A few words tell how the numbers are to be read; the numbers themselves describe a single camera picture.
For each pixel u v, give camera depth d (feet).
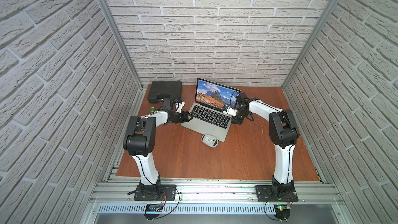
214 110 3.40
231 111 3.02
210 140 2.87
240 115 2.87
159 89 3.62
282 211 2.32
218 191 2.49
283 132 1.84
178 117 2.85
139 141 1.67
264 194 2.41
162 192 2.38
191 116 3.11
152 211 2.34
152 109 3.29
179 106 2.88
